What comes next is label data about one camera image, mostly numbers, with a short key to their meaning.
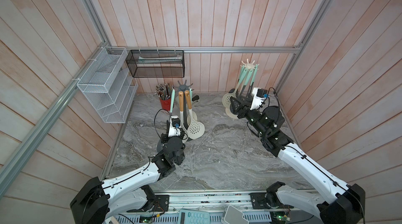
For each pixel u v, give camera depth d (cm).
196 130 88
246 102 60
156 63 103
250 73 77
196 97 112
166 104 107
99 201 40
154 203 66
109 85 72
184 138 70
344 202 38
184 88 68
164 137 64
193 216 69
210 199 76
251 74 78
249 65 78
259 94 59
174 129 61
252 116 61
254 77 80
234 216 62
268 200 67
